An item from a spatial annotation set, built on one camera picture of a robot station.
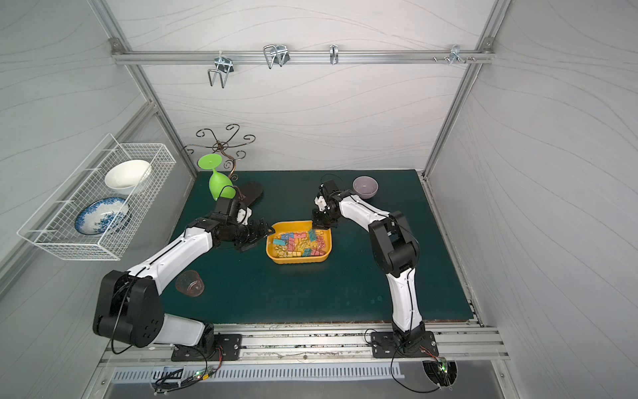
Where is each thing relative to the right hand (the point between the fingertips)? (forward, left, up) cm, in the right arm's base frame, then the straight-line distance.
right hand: (313, 224), depth 97 cm
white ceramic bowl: (-4, +57, +29) cm, 63 cm away
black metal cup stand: (+17, +39, +27) cm, 51 cm away
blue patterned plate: (-19, +53, +29) cm, 63 cm away
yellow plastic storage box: (-6, +6, -4) cm, 9 cm away
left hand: (-11, +15, +7) cm, 20 cm away
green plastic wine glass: (+2, +31, +20) cm, 37 cm away
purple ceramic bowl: (+23, -22, -2) cm, 31 cm away
